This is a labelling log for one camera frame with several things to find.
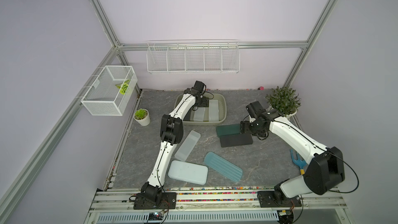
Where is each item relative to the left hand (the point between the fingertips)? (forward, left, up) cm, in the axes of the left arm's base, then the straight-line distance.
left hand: (204, 103), depth 106 cm
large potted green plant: (-13, -46, +15) cm, 50 cm away
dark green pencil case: (-17, -15, -7) cm, 24 cm away
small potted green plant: (-9, +40, +3) cm, 41 cm away
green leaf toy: (-6, +43, +25) cm, 50 cm away
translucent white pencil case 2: (-3, -7, -5) cm, 9 cm away
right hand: (-27, -22, +7) cm, 35 cm away
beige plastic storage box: (-3, -13, -4) cm, 14 cm away
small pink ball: (+18, -48, -6) cm, 52 cm away
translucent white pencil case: (-7, +4, -3) cm, 8 cm away
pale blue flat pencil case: (-44, +9, -3) cm, 45 cm away
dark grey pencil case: (-28, -18, -2) cm, 33 cm away
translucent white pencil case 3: (-28, +12, -5) cm, 31 cm away
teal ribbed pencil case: (-40, -4, -4) cm, 40 cm away
